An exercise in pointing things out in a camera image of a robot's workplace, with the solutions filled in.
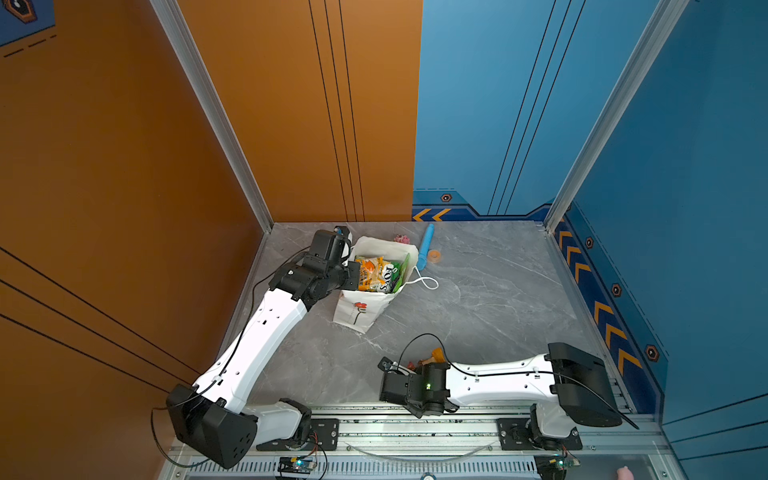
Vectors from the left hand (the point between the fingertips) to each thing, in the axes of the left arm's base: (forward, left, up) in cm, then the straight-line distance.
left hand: (354, 267), depth 77 cm
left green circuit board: (-40, +11, -26) cm, 49 cm away
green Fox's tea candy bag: (+1, -9, -5) cm, 11 cm away
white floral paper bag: (-8, -2, -8) cm, 11 cm away
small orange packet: (+1, -4, -4) cm, 6 cm away
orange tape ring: (+22, -25, -22) cm, 40 cm away
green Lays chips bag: (+2, -13, -6) cm, 14 cm away
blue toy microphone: (+20, -20, -21) cm, 35 cm away
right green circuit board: (-40, -49, -26) cm, 68 cm away
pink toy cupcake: (+30, -13, -21) cm, 39 cm away
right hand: (-24, -15, -21) cm, 36 cm away
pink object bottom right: (-41, -63, -21) cm, 78 cm away
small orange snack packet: (-14, -23, -23) cm, 36 cm away
